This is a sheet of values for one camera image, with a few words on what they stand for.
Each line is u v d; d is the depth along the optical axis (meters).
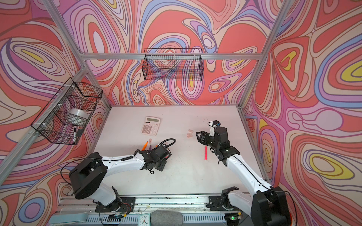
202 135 0.73
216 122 0.73
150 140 0.99
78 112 0.73
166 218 0.67
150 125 1.04
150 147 0.95
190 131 1.04
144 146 0.96
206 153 0.93
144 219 0.68
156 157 0.68
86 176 0.45
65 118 0.73
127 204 0.72
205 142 0.73
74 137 0.72
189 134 1.01
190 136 1.01
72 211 0.73
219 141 0.62
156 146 0.71
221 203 0.72
